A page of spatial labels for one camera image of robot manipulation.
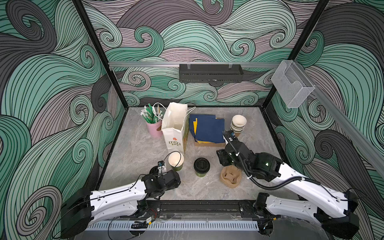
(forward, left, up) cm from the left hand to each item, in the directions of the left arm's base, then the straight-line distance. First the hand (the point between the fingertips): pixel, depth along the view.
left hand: (172, 180), depth 82 cm
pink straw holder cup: (+28, +15, +6) cm, 33 cm away
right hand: (+7, -24, +21) cm, 33 cm away
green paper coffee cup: (+2, -16, +5) cm, 17 cm away
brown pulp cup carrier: (+2, -32, +3) cm, 32 cm away
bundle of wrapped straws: (+37, +17, +12) cm, 43 cm away
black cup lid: (+5, -16, +11) cm, 20 cm away
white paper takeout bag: (+36, +1, +3) cm, 36 cm away
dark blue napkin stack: (+36, -21, +2) cm, 41 cm away
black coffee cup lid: (+6, +11, 0) cm, 13 cm away
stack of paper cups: (+31, -39, +14) cm, 52 cm away
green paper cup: (+12, -1, +1) cm, 12 cm away
